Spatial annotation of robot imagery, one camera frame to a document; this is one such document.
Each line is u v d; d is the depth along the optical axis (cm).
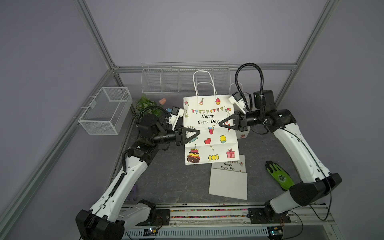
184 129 57
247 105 57
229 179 85
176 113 56
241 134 102
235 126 57
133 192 80
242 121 54
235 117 56
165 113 56
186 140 57
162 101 89
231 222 74
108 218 38
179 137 55
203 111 58
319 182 40
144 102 85
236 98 55
